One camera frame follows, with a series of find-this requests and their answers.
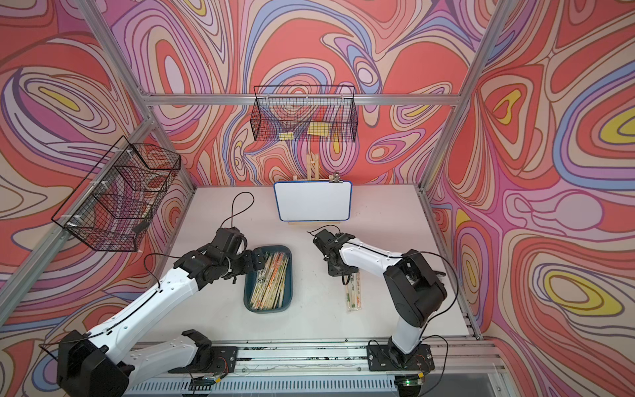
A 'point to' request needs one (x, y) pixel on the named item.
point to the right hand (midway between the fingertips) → (347, 275)
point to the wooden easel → (312, 169)
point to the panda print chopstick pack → (348, 298)
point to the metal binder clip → (335, 178)
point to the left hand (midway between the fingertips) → (258, 262)
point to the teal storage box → (288, 299)
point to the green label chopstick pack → (352, 293)
